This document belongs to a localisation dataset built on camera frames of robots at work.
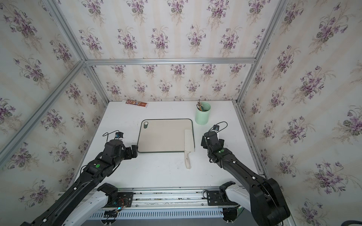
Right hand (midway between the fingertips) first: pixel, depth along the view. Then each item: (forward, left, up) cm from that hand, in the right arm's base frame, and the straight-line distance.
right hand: (211, 138), depth 87 cm
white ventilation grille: (-39, +30, -9) cm, 50 cm away
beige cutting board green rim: (+7, +33, -8) cm, 34 cm away
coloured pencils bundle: (+21, +7, +8) cm, 24 cm away
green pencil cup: (+20, +4, -4) cm, 21 cm away
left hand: (-9, +47, +3) cm, 48 cm away
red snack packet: (+37, +57, -8) cm, 68 cm away
